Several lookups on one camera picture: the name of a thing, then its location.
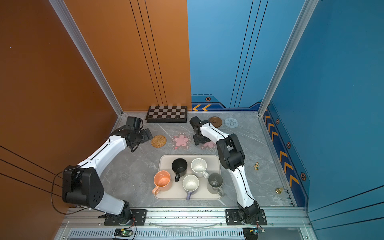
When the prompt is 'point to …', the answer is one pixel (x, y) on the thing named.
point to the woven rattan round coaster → (158, 141)
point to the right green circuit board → (252, 233)
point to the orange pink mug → (162, 181)
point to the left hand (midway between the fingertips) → (145, 136)
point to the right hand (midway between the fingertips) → (201, 141)
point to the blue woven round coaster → (231, 122)
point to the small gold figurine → (256, 165)
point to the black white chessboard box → (167, 114)
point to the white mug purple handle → (190, 183)
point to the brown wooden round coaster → (216, 121)
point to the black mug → (180, 166)
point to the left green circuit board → (123, 232)
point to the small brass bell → (278, 190)
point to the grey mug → (215, 183)
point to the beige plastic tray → (202, 192)
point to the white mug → (199, 166)
